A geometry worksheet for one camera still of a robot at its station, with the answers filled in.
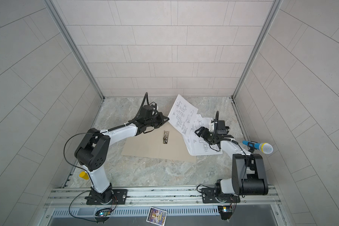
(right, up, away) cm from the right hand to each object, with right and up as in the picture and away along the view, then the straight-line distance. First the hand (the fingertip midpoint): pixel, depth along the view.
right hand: (198, 133), depth 89 cm
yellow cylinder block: (-63, -19, -17) cm, 68 cm away
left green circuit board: (-48, -32, -25) cm, 63 cm away
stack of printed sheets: (-1, -8, 0) cm, 8 cm away
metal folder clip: (-22, -4, +4) cm, 22 cm away
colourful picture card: (-23, -35, -24) cm, 48 cm away
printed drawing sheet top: (-10, +11, +9) cm, 18 cm away
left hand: (-16, +10, -2) cm, 19 cm away
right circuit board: (+10, -35, -21) cm, 42 cm away
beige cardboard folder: (-31, -7, -1) cm, 32 cm away
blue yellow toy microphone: (+26, -2, -27) cm, 37 cm away
